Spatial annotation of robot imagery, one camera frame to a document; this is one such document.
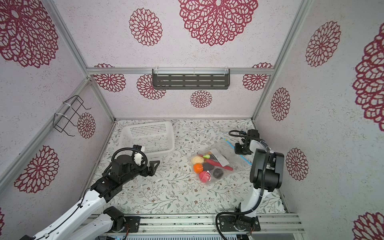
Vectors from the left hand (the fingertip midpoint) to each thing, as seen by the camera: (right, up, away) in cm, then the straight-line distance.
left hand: (152, 162), depth 78 cm
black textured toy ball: (+35, -7, +6) cm, 37 cm away
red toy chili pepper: (+34, -2, +12) cm, 36 cm away
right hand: (+52, +6, +20) cm, 56 cm away
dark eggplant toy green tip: (+30, +1, +13) cm, 33 cm away
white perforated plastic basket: (-4, +12, +32) cm, 34 cm away
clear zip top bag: (+42, +2, +22) cm, 48 cm away
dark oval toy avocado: (+30, -4, +10) cm, 32 cm away
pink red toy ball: (+28, -9, +5) cm, 30 cm away
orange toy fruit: (+24, -5, +9) cm, 26 cm away
